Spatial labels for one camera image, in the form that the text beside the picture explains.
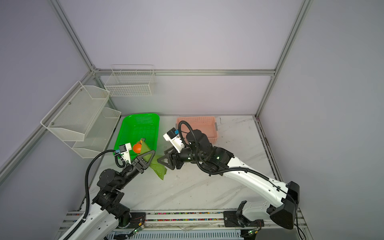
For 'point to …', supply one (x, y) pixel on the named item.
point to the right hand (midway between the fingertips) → (160, 156)
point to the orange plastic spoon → (137, 147)
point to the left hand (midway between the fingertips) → (155, 152)
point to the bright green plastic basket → (133, 127)
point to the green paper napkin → (159, 167)
